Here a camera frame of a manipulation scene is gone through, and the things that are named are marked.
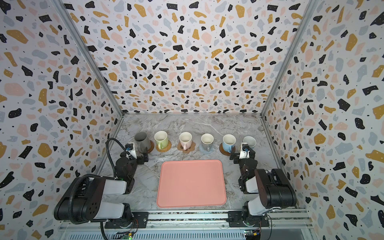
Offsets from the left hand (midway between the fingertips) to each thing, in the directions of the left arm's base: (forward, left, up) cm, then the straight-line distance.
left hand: (137, 146), depth 87 cm
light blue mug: (+4, -68, -2) cm, 69 cm away
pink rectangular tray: (-17, -27, -13) cm, 35 cm away
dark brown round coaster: (+7, -5, -12) cm, 15 cm away
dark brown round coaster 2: (+3, -52, -12) cm, 54 cm away
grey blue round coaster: (+2, -44, -12) cm, 45 cm away
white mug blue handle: (+7, -56, -6) cm, 56 cm away
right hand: (0, -60, +1) cm, 60 cm away
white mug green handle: (+10, -11, -6) cm, 16 cm away
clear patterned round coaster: (+5, -63, -12) cm, 64 cm away
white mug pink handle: (+7, -27, -4) cm, 29 cm away
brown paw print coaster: (+4, -29, -11) cm, 31 cm away
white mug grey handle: (+9, -41, -7) cm, 43 cm away
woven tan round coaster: (+5, -13, -13) cm, 19 cm away
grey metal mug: (+5, -1, -3) cm, 6 cm away
